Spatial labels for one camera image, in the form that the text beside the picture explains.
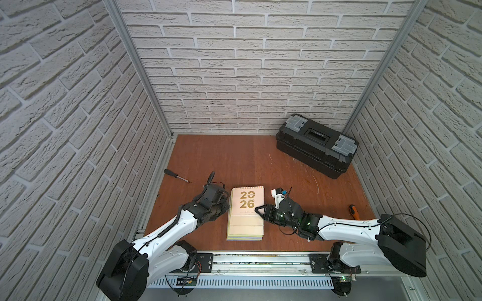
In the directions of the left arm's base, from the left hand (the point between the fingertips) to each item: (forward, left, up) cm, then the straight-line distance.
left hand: (231, 201), depth 84 cm
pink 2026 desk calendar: (-8, -6, 0) cm, 10 cm away
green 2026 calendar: (-15, -5, -3) cm, 16 cm away
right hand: (-6, -11, +3) cm, 13 cm away
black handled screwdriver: (+18, +32, -6) cm, 37 cm away
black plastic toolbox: (+21, -48, +11) cm, 53 cm away
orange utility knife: (-4, -58, -3) cm, 58 cm away
